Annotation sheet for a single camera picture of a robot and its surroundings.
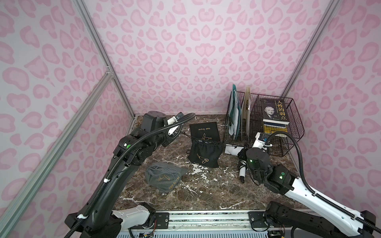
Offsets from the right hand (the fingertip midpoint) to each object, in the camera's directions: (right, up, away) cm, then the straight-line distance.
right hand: (242, 144), depth 72 cm
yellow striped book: (+27, +8, +25) cm, 37 cm away
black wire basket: (+35, -5, +28) cm, 45 cm away
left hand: (-34, +10, -8) cm, 37 cm away
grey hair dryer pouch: (-40, -19, +9) cm, 45 cm away
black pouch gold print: (-14, +5, +37) cm, 40 cm away
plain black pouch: (-18, -5, 0) cm, 18 cm away
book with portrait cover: (+26, +18, +19) cm, 37 cm away
